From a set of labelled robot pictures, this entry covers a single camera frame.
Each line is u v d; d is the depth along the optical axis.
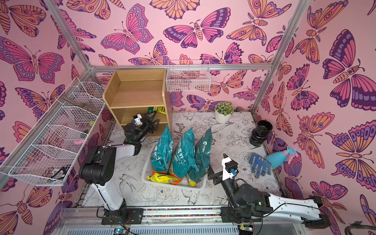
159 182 0.72
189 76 0.95
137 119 0.86
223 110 1.02
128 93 0.88
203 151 0.65
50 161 0.65
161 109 0.95
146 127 0.81
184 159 0.70
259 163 0.87
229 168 0.50
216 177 0.55
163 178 0.70
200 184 0.76
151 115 0.82
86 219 0.73
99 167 0.50
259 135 0.93
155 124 0.91
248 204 0.49
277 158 0.87
